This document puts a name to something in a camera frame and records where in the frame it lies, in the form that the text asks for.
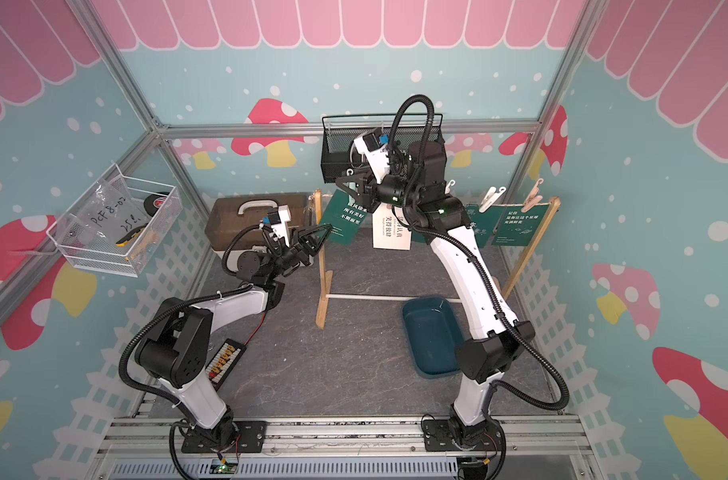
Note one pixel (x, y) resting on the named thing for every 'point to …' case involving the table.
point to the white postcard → (388, 232)
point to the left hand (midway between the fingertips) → (335, 231)
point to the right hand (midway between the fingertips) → (340, 180)
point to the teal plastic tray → (434, 334)
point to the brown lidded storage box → (227, 216)
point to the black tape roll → (153, 202)
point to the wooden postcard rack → (325, 278)
